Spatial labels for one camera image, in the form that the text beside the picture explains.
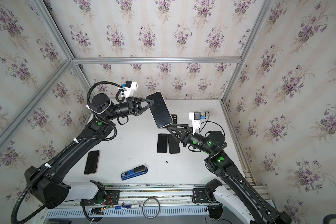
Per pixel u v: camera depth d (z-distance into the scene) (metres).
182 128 0.60
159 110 0.56
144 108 0.55
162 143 0.93
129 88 0.56
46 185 0.37
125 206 0.69
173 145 0.93
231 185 0.47
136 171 0.80
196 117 0.54
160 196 0.75
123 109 0.54
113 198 0.73
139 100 0.57
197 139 0.54
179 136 0.54
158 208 0.70
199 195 0.73
